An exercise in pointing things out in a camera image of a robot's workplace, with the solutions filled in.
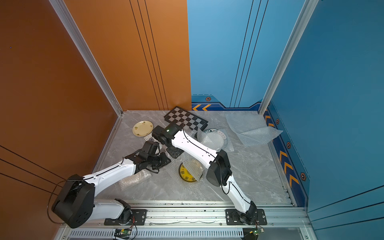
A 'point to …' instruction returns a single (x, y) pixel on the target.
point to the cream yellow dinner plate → (142, 128)
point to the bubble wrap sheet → (251, 128)
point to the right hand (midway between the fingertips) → (181, 151)
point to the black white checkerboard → (189, 122)
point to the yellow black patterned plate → (185, 174)
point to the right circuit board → (256, 231)
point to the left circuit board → (123, 233)
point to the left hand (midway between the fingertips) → (172, 158)
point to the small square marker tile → (149, 137)
